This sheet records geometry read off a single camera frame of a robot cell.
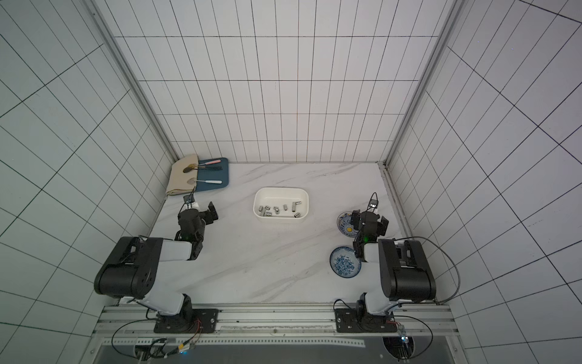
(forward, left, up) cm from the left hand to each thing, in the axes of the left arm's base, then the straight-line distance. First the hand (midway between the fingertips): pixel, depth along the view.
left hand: (201, 207), depth 95 cm
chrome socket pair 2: (+1, -29, -5) cm, 29 cm away
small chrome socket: (+2, -32, -5) cm, 33 cm away
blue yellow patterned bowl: (-5, -62, -4) cm, 62 cm away
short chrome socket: (+7, -42, -5) cm, 43 cm away
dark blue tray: (+24, +2, -6) cm, 25 cm away
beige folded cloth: (+23, +17, -5) cm, 29 cm away
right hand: (0, -70, 0) cm, 70 cm away
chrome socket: (+4, -36, -5) cm, 37 cm away
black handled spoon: (+29, +14, -5) cm, 33 cm away
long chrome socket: (+2, -25, -5) cm, 26 cm away
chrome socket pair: (+3, -28, -5) cm, 29 cm away
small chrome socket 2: (-1, -42, -4) cm, 42 cm away
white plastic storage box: (+7, -34, -6) cm, 35 cm away
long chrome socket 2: (+4, -40, -5) cm, 40 cm away
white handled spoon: (+19, +11, -5) cm, 23 cm away
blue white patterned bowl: (-21, -60, -5) cm, 64 cm away
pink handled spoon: (+32, +5, -5) cm, 33 cm away
